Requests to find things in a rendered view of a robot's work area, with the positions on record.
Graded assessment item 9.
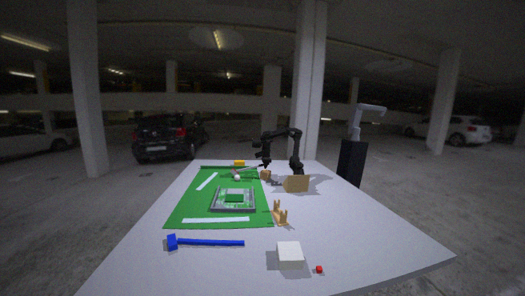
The blue putter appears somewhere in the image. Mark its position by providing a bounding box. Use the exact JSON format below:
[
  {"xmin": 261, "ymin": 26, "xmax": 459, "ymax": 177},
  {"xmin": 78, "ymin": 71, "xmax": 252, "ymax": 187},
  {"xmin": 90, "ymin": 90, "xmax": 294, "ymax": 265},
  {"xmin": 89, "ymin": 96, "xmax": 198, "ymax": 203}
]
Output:
[{"xmin": 167, "ymin": 234, "xmax": 245, "ymax": 252}]

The pale blue flat bar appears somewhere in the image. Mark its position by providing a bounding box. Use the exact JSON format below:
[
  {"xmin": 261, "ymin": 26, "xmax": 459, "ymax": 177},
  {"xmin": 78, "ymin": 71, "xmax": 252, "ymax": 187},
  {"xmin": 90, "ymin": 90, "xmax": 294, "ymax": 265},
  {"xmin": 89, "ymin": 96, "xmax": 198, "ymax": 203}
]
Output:
[
  {"xmin": 181, "ymin": 217, "xmax": 250, "ymax": 224},
  {"xmin": 196, "ymin": 172, "xmax": 218, "ymax": 190}
]

